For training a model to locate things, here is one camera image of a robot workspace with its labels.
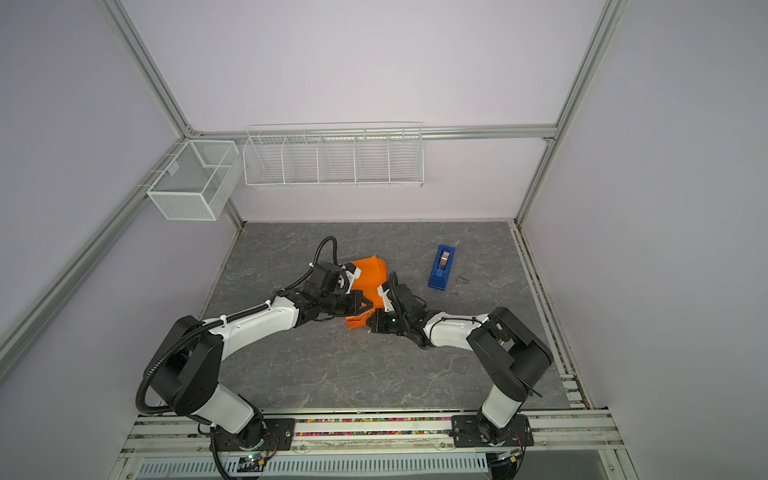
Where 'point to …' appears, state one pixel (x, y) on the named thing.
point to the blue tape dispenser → (442, 266)
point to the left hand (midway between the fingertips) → (373, 308)
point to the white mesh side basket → (197, 182)
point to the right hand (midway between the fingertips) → (365, 324)
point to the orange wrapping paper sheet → (374, 273)
